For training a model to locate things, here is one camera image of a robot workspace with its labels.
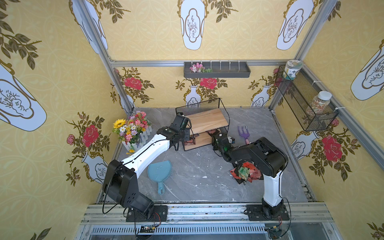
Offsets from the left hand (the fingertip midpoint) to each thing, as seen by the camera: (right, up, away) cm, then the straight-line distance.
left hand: (179, 132), depth 87 cm
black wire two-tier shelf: (+16, +8, +6) cm, 19 cm away
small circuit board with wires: (-14, -46, -14) cm, 50 cm away
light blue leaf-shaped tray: (-12, -24, +2) cm, 27 cm away
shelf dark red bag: (+21, -1, +17) cm, 28 cm away
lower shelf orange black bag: (+6, -7, +13) cm, 16 cm away
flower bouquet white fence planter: (-26, 0, 0) cm, 26 cm away
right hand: (+22, 0, +15) cm, 27 cm away
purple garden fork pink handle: (+44, -4, +17) cm, 48 cm away
